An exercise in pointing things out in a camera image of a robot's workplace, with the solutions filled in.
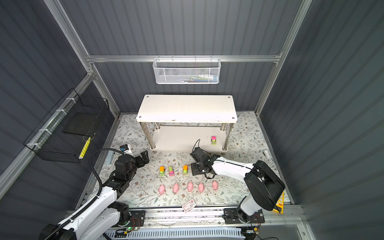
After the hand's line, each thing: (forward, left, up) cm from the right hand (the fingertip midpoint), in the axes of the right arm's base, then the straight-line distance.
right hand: (197, 169), depth 88 cm
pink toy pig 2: (-10, +12, -1) cm, 16 cm away
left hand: (+5, +32, +10) cm, 34 cm away
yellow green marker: (-1, +52, +27) cm, 58 cm away
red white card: (-19, +5, -2) cm, 20 cm away
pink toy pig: (-11, +20, -1) cm, 23 cm away
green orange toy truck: (-1, +21, +1) cm, 21 cm away
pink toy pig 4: (-10, -2, -1) cm, 10 cm away
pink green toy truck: (-2, +15, 0) cm, 15 cm away
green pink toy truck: (+17, -10, +6) cm, 21 cm away
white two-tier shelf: (+40, +13, -2) cm, 42 cm away
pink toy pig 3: (-10, +4, -1) cm, 10 cm away
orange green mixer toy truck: (0, +7, 0) cm, 7 cm away
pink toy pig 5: (-9, -10, -1) cm, 13 cm away
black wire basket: (+7, +65, +28) cm, 71 cm away
